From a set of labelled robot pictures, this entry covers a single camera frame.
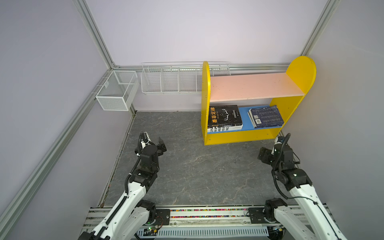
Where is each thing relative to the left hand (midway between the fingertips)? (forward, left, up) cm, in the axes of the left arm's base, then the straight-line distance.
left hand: (152, 142), depth 78 cm
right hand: (-9, -61, -3) cm, 62 cm away
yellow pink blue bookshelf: (+23, -62, -1) cm, 66 cm away
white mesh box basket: (+42, +28, +2) cm, 51 cm away
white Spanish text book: (+9, -48, -3) cm, 49 cm away
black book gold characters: (+16, -40, +1) cm, 43 cm away
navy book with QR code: (+16, -70, -3) cm, 72 cm away
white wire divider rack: (+44, -13, +9) cm, 47 cm away
